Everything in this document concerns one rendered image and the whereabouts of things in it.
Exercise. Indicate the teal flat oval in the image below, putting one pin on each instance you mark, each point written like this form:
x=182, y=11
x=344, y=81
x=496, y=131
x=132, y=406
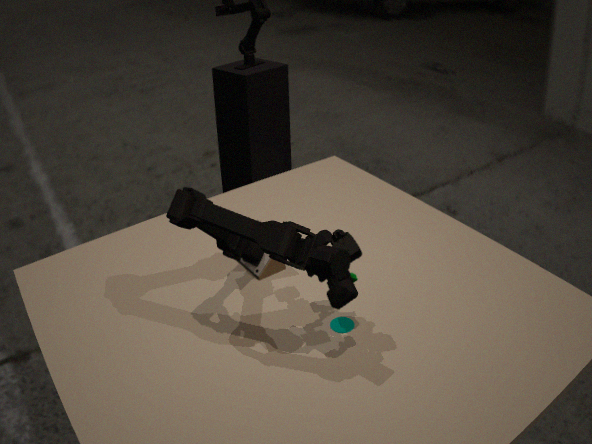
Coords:
x=342, y=324

